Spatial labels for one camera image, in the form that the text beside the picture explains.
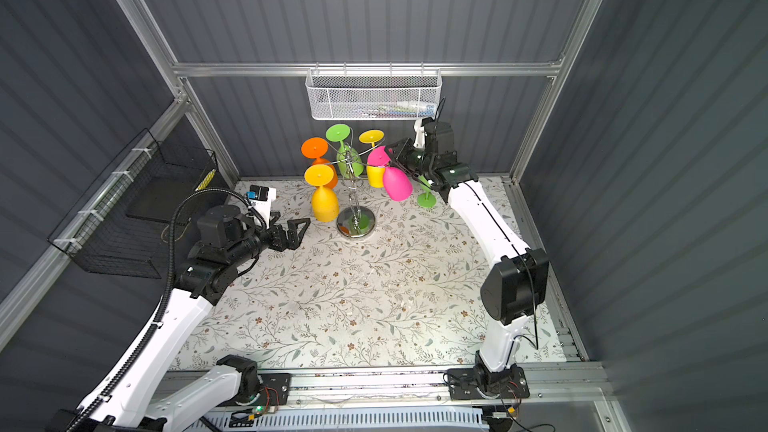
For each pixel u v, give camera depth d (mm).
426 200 1121
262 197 608
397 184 872
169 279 480
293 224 641
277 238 630
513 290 475
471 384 736
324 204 827
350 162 920
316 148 826
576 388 739
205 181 818
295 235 650
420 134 726
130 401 383
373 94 1238
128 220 720
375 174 911
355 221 1049
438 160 618
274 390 722
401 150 696
